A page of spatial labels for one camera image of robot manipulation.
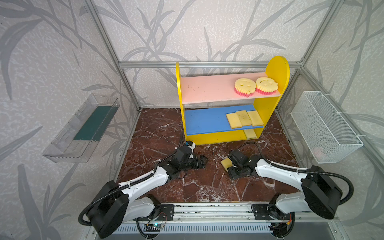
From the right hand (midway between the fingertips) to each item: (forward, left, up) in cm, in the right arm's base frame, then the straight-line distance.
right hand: (232, 168), depth 87 cm
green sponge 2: (+24, -15, 0) cm, 28 cm away
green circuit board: (-28, +42, -2) cm, 50 cm away
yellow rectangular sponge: (+27, -16, +13) cm, 34 cm away
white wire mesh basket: (0, -36, +32) cm, 48 cm away
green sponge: (+1, +3, +4) cm, 5 cm away
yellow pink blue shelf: (+22, +17, +12) cm, 31 cm away
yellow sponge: (+27, -9, +14) cm, 32 cm away
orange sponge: (+25, -2, +13) cm, 29 cm away
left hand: (+3, +17, +9) cm, 19 cm away
